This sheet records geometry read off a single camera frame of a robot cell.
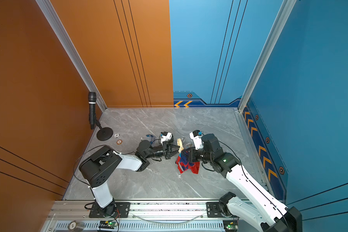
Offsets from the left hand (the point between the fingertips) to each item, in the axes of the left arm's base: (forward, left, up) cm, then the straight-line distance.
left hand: (181, 149), depth 74 cm
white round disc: (+21, +47, -19) cm, 55 cm away
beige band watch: (+3, +1, +1) cm, 3 cm away
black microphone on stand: (+22, +55, -19) cm, 62 cm away
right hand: (-2, -1, 0) cm, 2 cm away
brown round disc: (+15, +43, -19) cm, 50 cm away
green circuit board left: (-31, +34, -20) cm, 50 cm away
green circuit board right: (-31, -25, -22) cm, 45 cm away
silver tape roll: (-32, +47, -13) cm, 59 cm away
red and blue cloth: (-7, -1, -3) cm, 8 cm away
